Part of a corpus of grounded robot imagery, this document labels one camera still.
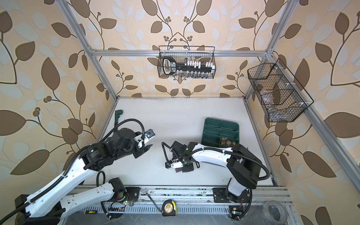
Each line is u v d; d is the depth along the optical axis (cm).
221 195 74
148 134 57
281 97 74
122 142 49
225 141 89
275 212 69
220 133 91
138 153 60
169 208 68
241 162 48
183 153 62
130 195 74
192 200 74
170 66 84
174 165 73
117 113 108
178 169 82
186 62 81
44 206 39
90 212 69
